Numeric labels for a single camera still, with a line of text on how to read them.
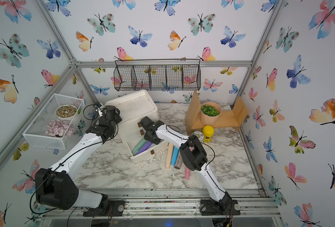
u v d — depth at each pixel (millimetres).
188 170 845
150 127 715
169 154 908
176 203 761
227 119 962
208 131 934
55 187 407
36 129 645
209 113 906
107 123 623
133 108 878
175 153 910
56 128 629
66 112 724
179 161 866
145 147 932
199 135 932
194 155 571
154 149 889
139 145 946
